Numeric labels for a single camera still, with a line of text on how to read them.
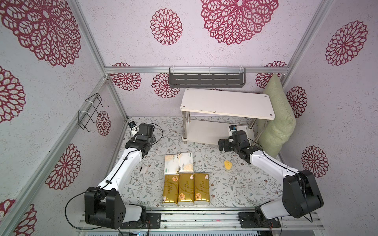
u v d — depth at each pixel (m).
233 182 0.87
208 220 0.75
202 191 0.76
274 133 0.77
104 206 0.40
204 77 0.94
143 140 0.63
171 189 0.78
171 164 0.90
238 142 0.68
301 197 0.43
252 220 0.72
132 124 0.70
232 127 0.79
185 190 0.77
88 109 0.76
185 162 0.90
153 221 0.73
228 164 0.92
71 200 0.40
